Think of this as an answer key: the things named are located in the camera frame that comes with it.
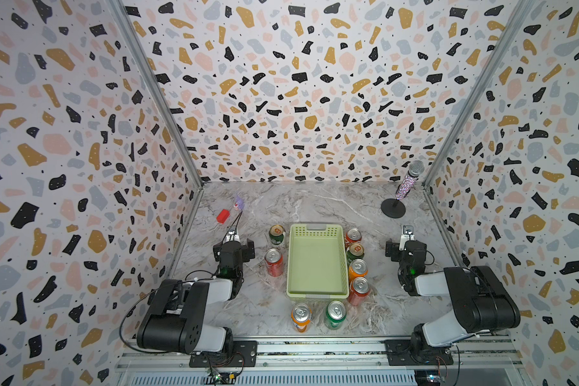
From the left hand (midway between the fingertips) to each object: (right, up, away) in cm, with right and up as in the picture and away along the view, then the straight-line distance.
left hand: (237, 240), depth 92 cm
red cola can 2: (+44, +2, -2) cm, 44 cm away
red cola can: (+15, -6, -8) cm, 18 cm away
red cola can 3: (+43, -14, -15) cm, 48 cm away
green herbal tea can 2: (+44, -3, -6) cm, 44 cm away
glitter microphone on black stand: (+67, +11, +19) cm, 71 cm away
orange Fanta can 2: (+44, -8, -10) cm, 46 cm away
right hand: (+66, 0, +2) cm, 66 cm away
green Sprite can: (+35, -19, -20) cm, 45 cm away
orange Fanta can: (+25, -20, -20) cm, 38 cm away
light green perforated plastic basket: (+31, -9, +3) cm, 32 cm away
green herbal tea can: (+15, +3, -2) cm, 16 cm away
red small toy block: (-10, +8, +14) cm, 19 cm away
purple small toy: (-4, +14, +18) cm, 23 cm away
